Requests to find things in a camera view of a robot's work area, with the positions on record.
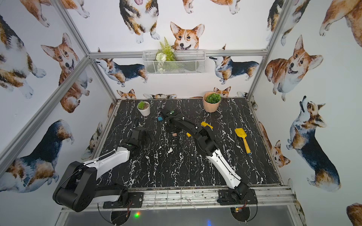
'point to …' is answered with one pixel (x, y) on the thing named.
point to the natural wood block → (174, 134)
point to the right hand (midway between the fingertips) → (170, 131)
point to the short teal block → (160, 118)
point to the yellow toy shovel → (240, 133)
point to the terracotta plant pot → (211, 100)
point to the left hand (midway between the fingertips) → (148, 131)
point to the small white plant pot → (143, 108)
